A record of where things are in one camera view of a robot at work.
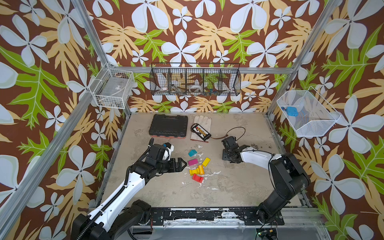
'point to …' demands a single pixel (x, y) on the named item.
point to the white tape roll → (195, 88)
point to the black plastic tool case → (169, 126)
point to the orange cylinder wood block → (201, 169)
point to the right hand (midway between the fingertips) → (226, 155)
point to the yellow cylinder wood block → (194, 171)
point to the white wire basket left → (112, 87)
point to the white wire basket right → (310, 114)
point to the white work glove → (205, 123)
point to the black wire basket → (195, 79)
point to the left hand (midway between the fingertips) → (180, 163)
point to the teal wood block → (192, 152)
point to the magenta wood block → (192, 162)
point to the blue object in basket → (292, 111)
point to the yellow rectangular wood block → (206, 161)
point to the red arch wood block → (197, 178)
